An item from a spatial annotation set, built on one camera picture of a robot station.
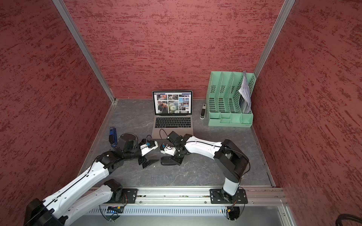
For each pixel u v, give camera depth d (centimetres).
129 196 73
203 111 107
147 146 64
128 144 60
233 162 46
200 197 76
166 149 76
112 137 94
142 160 67
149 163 68
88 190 49
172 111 107
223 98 122
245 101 98
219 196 73
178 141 68
